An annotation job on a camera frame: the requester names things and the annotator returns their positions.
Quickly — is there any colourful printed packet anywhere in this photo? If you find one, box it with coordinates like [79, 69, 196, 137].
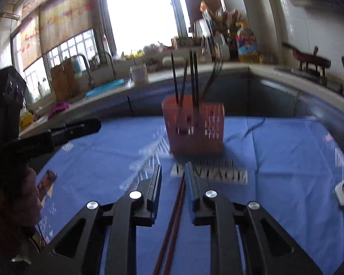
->
[37, 170, 58, 198]

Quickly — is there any red frying pan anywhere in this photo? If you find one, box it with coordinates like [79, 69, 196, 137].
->
[282, 42, 331, 70]

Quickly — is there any bundle of wooden chopsticks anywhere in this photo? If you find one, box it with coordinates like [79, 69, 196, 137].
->
[170, 50, 222, 138]

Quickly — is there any wide printed window blind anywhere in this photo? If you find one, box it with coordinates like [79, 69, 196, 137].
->
[39, 0, 94, 55]

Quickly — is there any pile of snack bags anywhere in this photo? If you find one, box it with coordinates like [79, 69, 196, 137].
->
[199, 1, 247, 26]

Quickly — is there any pink cloth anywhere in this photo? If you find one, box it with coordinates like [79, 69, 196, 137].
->
[48, 102, 71, 119]

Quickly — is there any cooking oil bottle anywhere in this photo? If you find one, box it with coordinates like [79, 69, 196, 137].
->
[236, 23, 261, 63]

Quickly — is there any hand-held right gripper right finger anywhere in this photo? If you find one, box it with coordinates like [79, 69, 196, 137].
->
[185, 162, 323, 275]

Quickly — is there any narrow printed window blind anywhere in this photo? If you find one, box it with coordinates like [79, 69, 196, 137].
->
[19, 17, 43, 71]

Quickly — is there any blue label container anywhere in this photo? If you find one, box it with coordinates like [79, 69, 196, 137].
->
[70, 57, 82, 77]

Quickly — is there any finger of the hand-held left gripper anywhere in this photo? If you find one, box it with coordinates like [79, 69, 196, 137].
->
[50, 118, 102, 149]

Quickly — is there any curved steel faucet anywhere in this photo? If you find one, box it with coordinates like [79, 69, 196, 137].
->
[97, 51, 117, 81]

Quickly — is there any blue plastic basin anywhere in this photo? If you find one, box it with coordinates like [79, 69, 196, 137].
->
[86, 79, 125, 98]

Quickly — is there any pink plastic utensil holder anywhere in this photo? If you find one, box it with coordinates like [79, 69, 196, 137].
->
[161, 96, 225, 155]

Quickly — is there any white mug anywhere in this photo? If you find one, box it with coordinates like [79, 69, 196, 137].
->
[130, 64, 149, 85]

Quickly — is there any brown board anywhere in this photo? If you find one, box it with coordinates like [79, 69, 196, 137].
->
[180, 0, 224, 38]

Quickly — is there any yellow bowl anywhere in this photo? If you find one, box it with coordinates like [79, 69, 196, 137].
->
[20, 113, 35, 129]

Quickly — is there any light wooden cutting board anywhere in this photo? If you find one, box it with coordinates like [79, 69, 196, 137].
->
[61, 61, 80, 98]

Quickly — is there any black gas stove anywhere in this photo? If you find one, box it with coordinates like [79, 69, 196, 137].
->
[275, 63, 344, 104]

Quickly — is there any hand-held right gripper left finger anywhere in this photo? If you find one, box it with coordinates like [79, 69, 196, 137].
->
[26, 164, 163, 275]

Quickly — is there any blue printed tablecloth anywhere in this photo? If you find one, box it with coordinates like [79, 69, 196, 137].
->
[36, 116, 344, 275]

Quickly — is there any person's left hand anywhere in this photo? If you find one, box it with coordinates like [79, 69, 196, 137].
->
[0, 166, 43, 235]

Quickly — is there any tall steel faucet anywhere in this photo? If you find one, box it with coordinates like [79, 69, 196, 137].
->
[67, 54, 96, 89]

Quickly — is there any reddish wooden chopstick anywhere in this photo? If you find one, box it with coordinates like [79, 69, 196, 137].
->
[153, 176, 185, 275]
[163, 178, 187, 275]

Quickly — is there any white plastic jug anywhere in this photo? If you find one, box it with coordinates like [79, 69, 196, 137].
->
[214, 33, 230, 61]

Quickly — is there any dark wooden cutting board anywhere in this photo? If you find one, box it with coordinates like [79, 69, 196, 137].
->
[50, 66, 73, 102]

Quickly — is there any person's left forearm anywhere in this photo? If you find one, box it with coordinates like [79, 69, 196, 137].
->
[0, 189, 43, 264]

